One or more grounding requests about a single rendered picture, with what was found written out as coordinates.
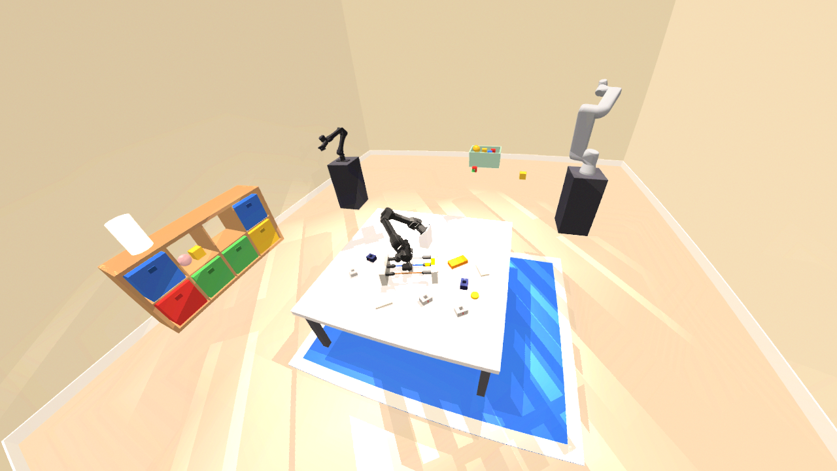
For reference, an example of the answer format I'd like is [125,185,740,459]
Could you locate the yellow rectangular block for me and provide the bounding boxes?
[447,255,468,270]

